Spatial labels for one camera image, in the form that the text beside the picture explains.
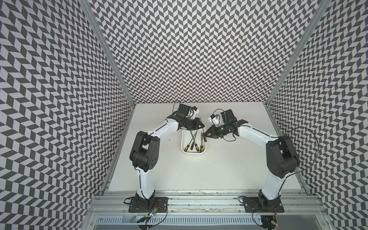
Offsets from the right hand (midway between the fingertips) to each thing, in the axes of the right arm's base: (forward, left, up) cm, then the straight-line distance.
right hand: (205, 136), depth 86 cm
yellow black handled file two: (0, +5, -10) cm, 12 cm away
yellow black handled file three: (0, +10, -10) cm, 15 cm away
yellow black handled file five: (+1, +7, -10) cm, 13 cm away
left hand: (+7, +1, +1) cm, 7 cm away
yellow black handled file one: (-1, +2, -11) cm, 11 cm away
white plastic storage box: (+2, +8, -11) cm, 13 cm away
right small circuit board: (-41, -30, -12) cm, 52 cm away
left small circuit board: (-39, +29, -8) cm, 49 cm away
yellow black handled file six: (-1, 0, 0) cm, 1 cm away
